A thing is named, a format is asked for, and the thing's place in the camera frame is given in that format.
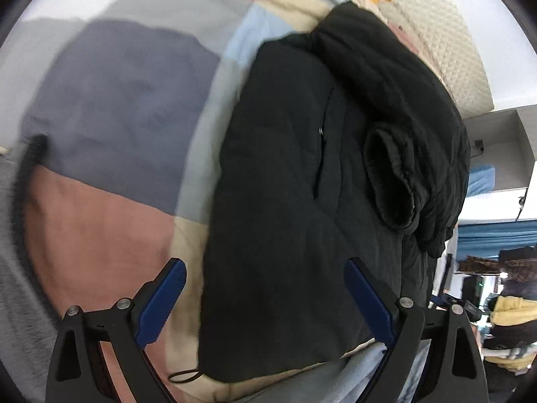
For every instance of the blue towel on chair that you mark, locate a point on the blue towel on chair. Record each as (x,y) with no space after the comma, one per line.
(481,180)

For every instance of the cream quilted headboard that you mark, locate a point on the cream quilted headboard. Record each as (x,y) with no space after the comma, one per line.
(439,33)

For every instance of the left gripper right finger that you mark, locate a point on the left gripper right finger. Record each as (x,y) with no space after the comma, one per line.
(453,369)

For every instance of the black puffer jacket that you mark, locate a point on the black puffer jacket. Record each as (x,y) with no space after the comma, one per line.
(343,144)

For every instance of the grey wardrobe shelf unit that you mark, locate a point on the grey wardrobe shelf unit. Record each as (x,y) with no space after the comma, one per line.
(506,140)

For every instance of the blue curtain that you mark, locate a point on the blue curtain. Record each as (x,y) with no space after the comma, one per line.
(487,240)

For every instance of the checkered patchwork bed quilt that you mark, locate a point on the checkered patchwork bed quilt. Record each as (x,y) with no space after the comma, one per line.
(112,117)

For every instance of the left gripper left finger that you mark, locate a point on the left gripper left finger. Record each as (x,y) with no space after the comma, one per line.
(78,371)

